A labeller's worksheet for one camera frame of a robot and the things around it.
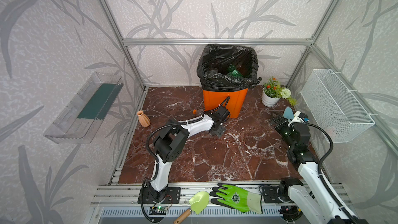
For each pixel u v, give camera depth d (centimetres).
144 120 93
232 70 94
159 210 72
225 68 99
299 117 69
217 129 87
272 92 102
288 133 68
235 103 90
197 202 72
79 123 63
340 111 63
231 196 72
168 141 53
